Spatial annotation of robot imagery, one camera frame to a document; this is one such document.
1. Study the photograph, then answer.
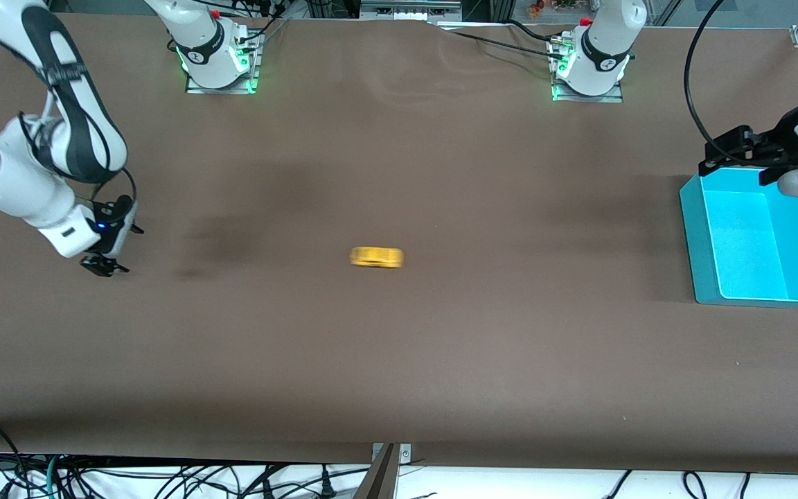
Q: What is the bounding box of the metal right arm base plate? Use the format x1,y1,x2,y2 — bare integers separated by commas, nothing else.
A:
186,31,263,94

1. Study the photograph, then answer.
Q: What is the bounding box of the grey box behind table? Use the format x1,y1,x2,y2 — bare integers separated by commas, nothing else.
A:
360,0,463,21

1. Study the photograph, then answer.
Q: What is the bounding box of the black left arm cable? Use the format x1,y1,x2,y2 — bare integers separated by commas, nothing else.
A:
684,0,739,150

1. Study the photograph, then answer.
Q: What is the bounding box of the short black table cable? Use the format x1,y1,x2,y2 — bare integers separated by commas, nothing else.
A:
506,19,560,44

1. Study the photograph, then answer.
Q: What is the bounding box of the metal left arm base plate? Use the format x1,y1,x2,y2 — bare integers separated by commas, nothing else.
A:
550,35,625,103

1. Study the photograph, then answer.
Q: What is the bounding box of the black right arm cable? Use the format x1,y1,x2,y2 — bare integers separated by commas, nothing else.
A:
18,62,140,216

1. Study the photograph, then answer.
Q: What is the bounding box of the teal plastic bin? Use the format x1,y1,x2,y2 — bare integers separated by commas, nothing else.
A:
679,170,798,307

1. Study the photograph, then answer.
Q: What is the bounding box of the silver table edge bracket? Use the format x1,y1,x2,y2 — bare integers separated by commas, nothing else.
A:
371,444,412,464

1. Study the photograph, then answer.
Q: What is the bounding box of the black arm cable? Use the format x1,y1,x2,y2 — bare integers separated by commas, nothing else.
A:
684,0,739,150
18,62,140,216

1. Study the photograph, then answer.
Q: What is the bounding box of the brown slanted bar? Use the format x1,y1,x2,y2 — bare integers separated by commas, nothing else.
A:
353,444,400,499

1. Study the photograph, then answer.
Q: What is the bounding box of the yellow beetle toy car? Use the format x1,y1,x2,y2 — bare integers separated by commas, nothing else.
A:
349,246,405,270

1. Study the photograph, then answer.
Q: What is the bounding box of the long black table cable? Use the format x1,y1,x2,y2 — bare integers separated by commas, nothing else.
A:
437,28,562,62

